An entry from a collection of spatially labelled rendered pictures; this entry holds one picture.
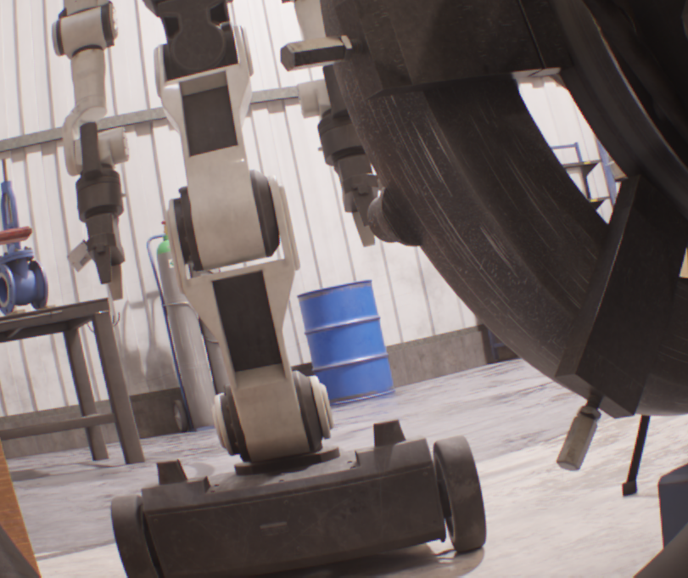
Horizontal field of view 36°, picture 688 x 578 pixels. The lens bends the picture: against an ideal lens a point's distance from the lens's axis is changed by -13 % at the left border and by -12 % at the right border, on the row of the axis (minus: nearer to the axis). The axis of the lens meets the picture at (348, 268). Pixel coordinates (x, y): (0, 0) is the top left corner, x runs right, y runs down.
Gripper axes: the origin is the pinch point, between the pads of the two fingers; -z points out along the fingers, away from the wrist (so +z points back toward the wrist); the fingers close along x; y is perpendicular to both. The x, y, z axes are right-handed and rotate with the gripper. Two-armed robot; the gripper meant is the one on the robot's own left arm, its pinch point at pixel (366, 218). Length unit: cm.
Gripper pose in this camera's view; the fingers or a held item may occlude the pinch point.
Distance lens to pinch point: 194.3
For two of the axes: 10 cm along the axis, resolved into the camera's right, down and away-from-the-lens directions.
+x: 0.0, -2.7, -9.6
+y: 9.8, -2.1, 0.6
